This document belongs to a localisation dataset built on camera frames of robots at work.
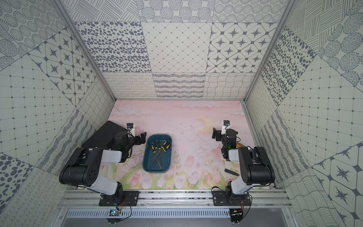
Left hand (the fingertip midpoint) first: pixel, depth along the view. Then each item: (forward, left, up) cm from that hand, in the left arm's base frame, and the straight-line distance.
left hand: (138, 131), depth 94 cm
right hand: (+3, -57, -1) cm, 57 cm away
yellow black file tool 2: (-9, -17, -6) cm, 20 cm away
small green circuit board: (-45, +4, -8) cm, 46 cm away
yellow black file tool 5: (-10, -18, -5) cm, 22 cm away
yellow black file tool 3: (-10, -13, -6) cm, 17 cm away
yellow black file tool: (-12, -19, -5) cm, 23 cm away
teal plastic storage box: (-15, -10, -6) cm, 19 cm away
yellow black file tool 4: (-9, -10, -6) cm, 15 cm away
